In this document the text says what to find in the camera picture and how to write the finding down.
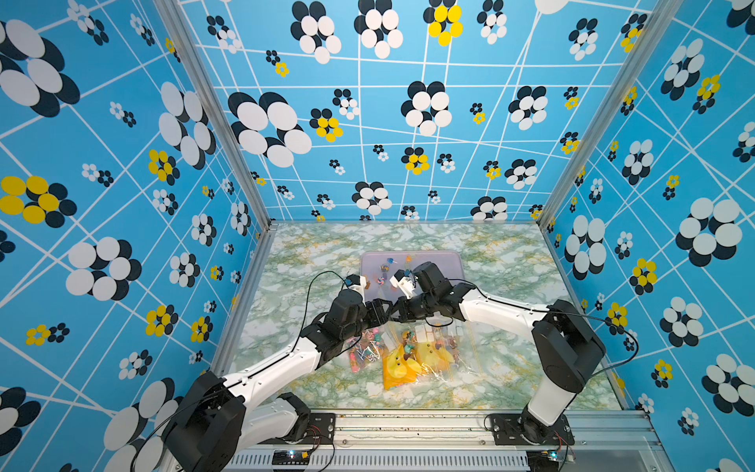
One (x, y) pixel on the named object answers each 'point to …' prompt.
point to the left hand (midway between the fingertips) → (393, 304)
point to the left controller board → (290, 457)
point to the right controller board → (543, 460)
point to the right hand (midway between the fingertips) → (389, 316)
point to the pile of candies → (385, 270)
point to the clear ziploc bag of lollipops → (365, 349)
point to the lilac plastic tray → (450, 261)
